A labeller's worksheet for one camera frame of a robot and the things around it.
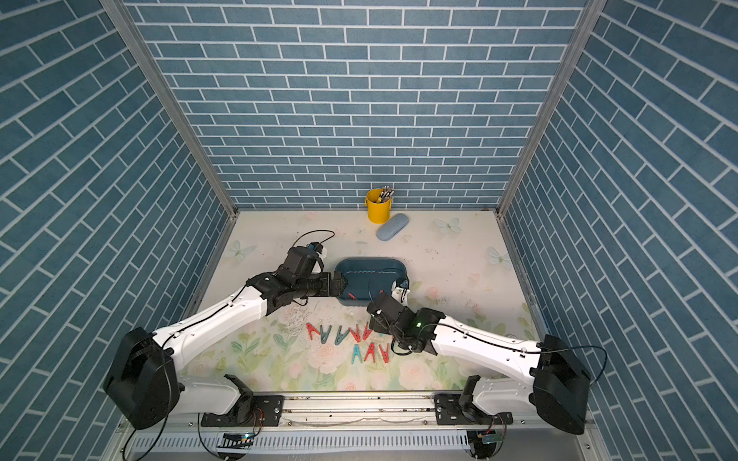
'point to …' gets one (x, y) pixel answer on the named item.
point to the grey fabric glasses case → (396, 223)
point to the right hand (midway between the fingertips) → (381, 317)
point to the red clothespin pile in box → (352, 296)
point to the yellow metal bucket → (378, 212)
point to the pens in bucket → (385, 195)
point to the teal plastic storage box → (367, 278)
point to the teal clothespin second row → (356, 352)
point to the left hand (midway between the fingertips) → (343, 283)
